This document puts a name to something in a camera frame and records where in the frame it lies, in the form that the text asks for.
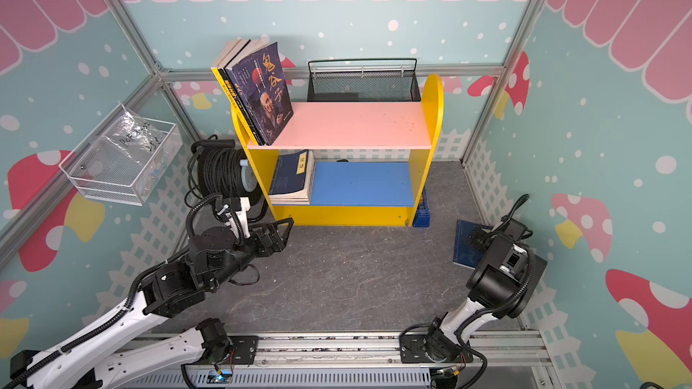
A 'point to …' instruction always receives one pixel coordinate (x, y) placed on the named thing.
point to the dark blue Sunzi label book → (279, 197)
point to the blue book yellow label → (293, 175)
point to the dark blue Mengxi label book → (300, 194)
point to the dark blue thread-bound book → (290, 202)
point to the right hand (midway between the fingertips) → (483, 239)
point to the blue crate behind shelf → (423, 215)
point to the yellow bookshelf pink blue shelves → (369, 158)
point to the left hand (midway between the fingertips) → (282, 228)
